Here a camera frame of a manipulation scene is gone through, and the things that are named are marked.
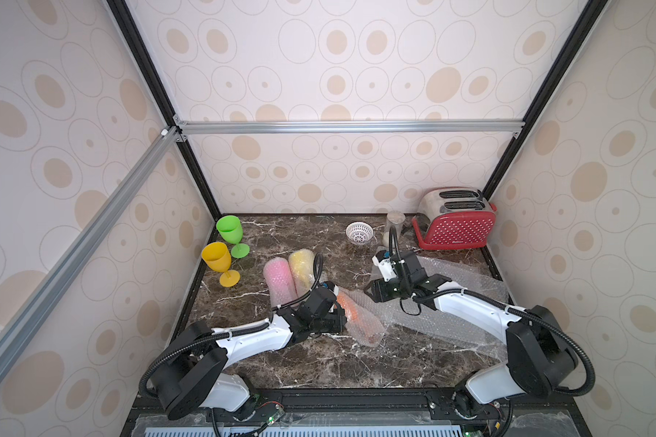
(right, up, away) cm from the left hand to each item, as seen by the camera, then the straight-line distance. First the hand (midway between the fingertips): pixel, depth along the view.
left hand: (357, 322), depth 82 cm
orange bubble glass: (+2, -2, +6) cm, 7 cm away
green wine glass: (-43, +29, +13) cm, 53 cm away
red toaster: (+36, +33, +16) cm, 52 cm away
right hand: (+8, +10, +7) cm, 15 cm away
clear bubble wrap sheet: (+26, -4, +6) cm, 27 cm away
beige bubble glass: (-45, +20, +6) cm, 49 cm away
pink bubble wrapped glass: (-25, +12, +10) cm, 30 cm away
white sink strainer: (+4, +28, +30) cm, 41 cm away
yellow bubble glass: (-18, +17, +12) cm, 28 cm away
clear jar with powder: (+16, +33, +18) cm, 40 cm away
